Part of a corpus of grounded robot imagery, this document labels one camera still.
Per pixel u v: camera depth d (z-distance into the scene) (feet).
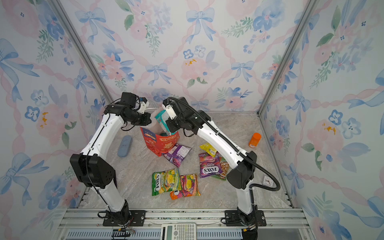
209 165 2.88
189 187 2.67
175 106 1.88
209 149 3.06
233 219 2.40
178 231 2.28
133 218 2.40
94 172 1.54
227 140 1.61
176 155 3.04
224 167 2.95
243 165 1.51
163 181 2.70
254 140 3.11
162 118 2.56
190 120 1.72
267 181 2.75
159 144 2.81
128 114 2.01
